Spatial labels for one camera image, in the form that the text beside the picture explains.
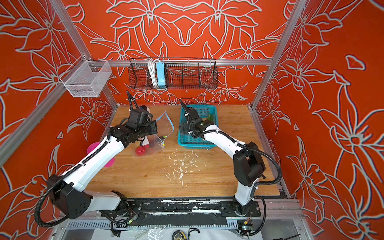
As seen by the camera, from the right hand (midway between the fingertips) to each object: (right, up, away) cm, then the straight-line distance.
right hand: (185, 125), depth 88 cm
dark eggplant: (-13, -7, -4) cm, 15 cm away
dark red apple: (-28, -16, +1) cm, 32 cm away
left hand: (-16, +1, -10) cm, 18 cm away
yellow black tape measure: (-2, -48, -23) cm, 53 cm away
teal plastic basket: (+2, -12, +10) cm, 15 cm away
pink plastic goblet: (-51, -11, -8) cm, 52 cm away
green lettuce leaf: (+17, +5, +16) cm, 24 cm away
